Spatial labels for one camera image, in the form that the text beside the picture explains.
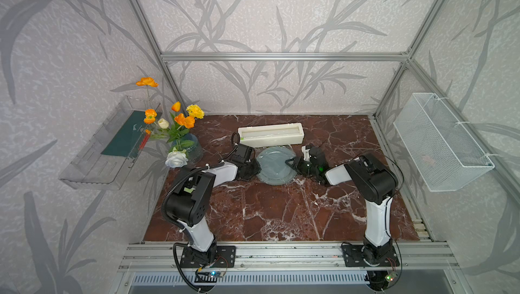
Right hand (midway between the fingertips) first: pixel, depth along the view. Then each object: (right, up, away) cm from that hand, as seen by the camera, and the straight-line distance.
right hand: (284, 161), depth 97 cm
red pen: (-50, +12, -27) cm, 58 cm away
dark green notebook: (-54, +12, -30) cm, 63 cm away
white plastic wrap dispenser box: (-4, +13, +5) cm, 14 cm away
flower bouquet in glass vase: (-40, +9, -19) cm, 45 cm away
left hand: (-10, -3, -2) cm, 11 cm away
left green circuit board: (-26, -36, -27) cm, 52 cm away
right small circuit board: (+35, -35, -29) cm, 57 cm away
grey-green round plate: (-5, -4, -2) cm, 7 cm away
